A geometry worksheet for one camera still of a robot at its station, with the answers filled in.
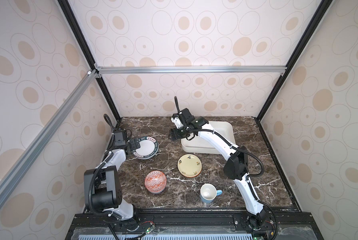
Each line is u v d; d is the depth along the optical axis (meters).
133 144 0.84
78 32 0.75
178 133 0.80
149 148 1.08
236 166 0.56
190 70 0.90
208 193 0.81
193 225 0.73
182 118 0.70
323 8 0.68
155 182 0.83
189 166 0.93
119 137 0.71
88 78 0.83
